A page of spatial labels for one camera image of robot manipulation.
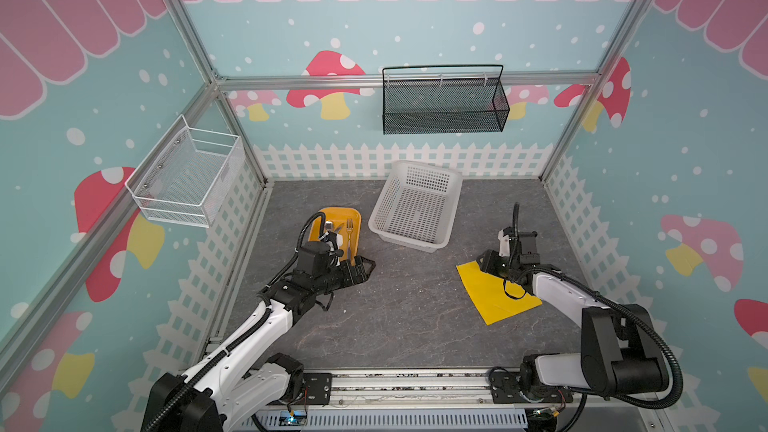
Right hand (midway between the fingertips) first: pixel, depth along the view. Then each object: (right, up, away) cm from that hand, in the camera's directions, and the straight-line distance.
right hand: (482, 257), depth 92 cm
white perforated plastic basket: (-19, +17, +20) cm, 32 cm away
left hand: (-36, -2, -12) cm, 38 cm away
